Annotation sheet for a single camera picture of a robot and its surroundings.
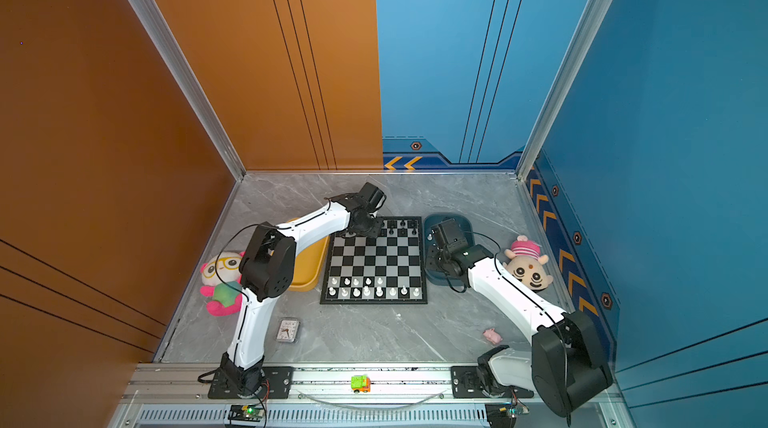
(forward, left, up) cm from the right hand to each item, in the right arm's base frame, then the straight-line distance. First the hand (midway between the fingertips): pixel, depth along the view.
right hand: (430, 258), depth 86 cm
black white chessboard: (0, +12, -7) cm, 14 cm away
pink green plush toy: (-6, +60, -2) cm, 61 cm away
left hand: (+15, +17, -4) cm, 23 cm away
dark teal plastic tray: (+9, -12, +4) cm, 15 cm away
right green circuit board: (-36, -16, -11) cm, 41 cm away
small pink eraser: (-20, -16, -7) cm, 26 cm away
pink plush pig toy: (-2, -27, -1) cm, 27 cm away
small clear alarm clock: (-18, +39, -6) cm, 44 cm away
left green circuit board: (-36, +46, -10) cm, 59 cm away
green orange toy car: (-30, +19, -7) cm, 36 cm away
